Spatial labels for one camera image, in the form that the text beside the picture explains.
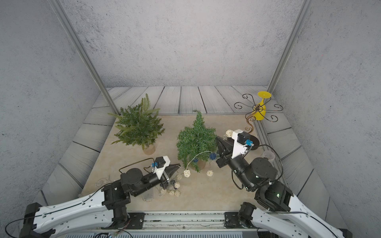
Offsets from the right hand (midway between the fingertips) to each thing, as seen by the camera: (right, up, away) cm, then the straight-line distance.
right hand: (216, 139), depth 55 cm
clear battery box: (-33, -34, +25) cm, 54 cm away
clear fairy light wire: (-61, -27, +30) cm, 73 cm away
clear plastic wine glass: (+32, -11, +24) cm, 41 cm away
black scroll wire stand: (+16, +16, +26) cm, 34 cm away
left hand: (-14, -13, +8) cm, 20 cm away
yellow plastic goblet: (+27, +13, +25) cm, 39 cm away
